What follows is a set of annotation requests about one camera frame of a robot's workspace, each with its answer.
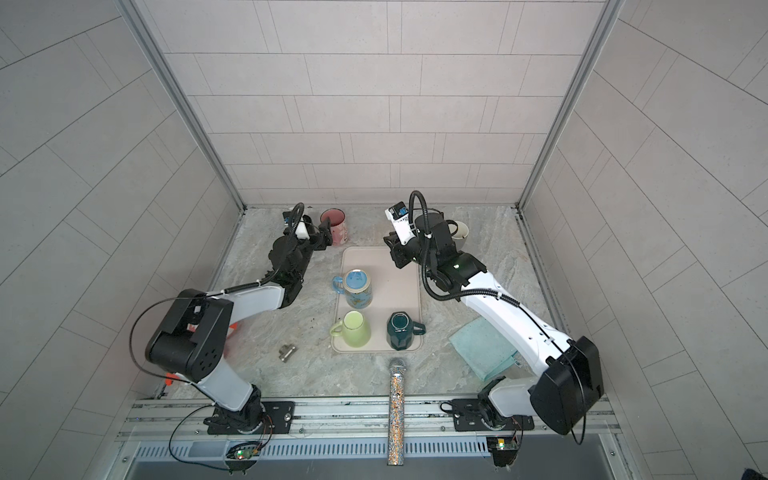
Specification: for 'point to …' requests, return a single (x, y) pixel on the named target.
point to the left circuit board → (244, 451)
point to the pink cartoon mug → (337, 223)
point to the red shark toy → (169, 377)
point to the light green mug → (353, 328)
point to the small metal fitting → (286, 351)
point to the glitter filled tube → (396, 413)
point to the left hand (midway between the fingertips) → (326, 213)
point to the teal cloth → (483, 349)
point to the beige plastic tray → (394, 290)
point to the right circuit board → (503, 449)
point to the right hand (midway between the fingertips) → (386, 237)
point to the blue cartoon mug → (356, 285)
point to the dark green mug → (401, 329)
